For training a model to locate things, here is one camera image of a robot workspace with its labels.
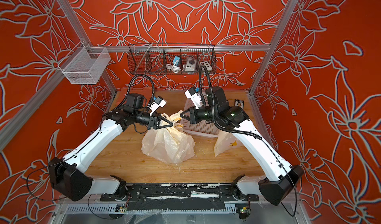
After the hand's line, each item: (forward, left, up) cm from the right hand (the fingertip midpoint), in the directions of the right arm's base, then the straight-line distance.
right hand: (179, 114), depth 62 cm
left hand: (-1, +4, -6) cm, 7 cm away
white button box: (+44, -15, -6) cm, 47 cm away
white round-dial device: (+41, -4, -2) cm, 41 cm away
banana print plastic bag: (-1, -24, -22) cm, 33 cm away
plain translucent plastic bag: (-10, +3, -8) cm, 13 cm away
